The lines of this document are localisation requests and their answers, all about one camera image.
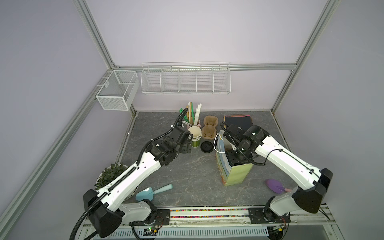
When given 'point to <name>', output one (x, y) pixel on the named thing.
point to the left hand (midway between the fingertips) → (180, 143)
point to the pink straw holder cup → (198, 124)
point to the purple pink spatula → (276, 186)
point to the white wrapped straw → (197, 114)
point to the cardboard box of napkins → (243, 121)
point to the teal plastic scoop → (147, 193)
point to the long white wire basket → (186, 78)
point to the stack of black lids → (206, 147)
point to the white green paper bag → (230, 175)
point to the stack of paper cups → (197, 133)
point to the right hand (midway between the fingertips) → (235, 162)
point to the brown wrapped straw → (190, 112)
